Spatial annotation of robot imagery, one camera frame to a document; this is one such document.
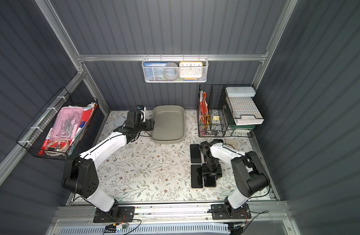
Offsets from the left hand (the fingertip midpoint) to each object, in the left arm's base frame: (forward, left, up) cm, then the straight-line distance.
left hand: (150, 121), depth 88 cm
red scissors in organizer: (+24, -37, -15) cm, 46 cm away
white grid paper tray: (+8, -60, +1) cm, 60 cm away
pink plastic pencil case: (-11, +38, +12) cm, 41 cm away
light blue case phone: (-12, -28, -19) cm, 36 cm away
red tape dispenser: (-23, +37, +9) cm, 45 cm away
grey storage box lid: (+16, +30, -18) cm, 38 cm away
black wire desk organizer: (+15, -53, -6) cm, 55 cm away
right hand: (-29, -37, -18) cm, 50 cm away
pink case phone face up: (-31, -35, -16) cm, 50 cm away
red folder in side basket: (-5, +31, +11) cm, 34 cm away
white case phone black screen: (-1, -46, -21) cm, 50 cm away
